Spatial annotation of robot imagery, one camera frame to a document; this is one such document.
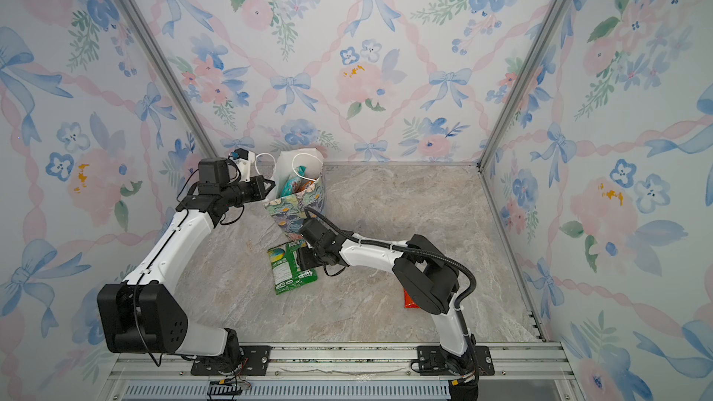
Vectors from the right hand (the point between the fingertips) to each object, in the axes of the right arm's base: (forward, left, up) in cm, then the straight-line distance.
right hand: (302, 257), depth 88 cm
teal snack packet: (+18, +2, +16) cm, 24 cm away
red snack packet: (-12, -33, -4) cm, 35 cm away
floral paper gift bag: (+8, +3, +15) cm, 17 cm away
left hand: (+15, +7, +21) cm, 26 cm away
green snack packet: (-3, +5, -1) cm, 6 cm away
